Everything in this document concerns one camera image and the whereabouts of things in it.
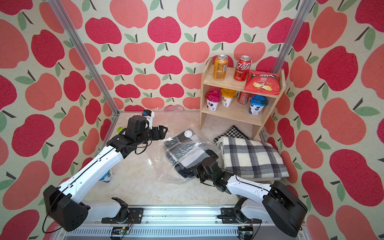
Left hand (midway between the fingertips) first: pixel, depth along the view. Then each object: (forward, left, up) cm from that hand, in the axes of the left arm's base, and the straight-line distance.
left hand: (163, 131), depth 77 cm
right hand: (-13, -13, -18) cm, 26 cm away
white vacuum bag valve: (+12, -13, -18) cm, 25 cm away
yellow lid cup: (+23, -36, +5) cm, 43 cm away
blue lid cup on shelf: (+17, -52, +6) cm, 55 cm away
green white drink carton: (+18, +36, -21) cm, 46 cm away
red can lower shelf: (+26, -47, +2) cm, 54 cm away
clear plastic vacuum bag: (+27, -3, -24) cm, 36 cm away
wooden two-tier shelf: (+20, -45, -5) cm, 50 cm away
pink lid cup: (+21, -27, +6) cm, 35 cm away
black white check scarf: (-5, -11, -13) cm, 18 cm away
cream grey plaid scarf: (-7, -50, -17) cm, 53 cm away
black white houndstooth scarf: (+17, -45, -21) cm, 52 cm away
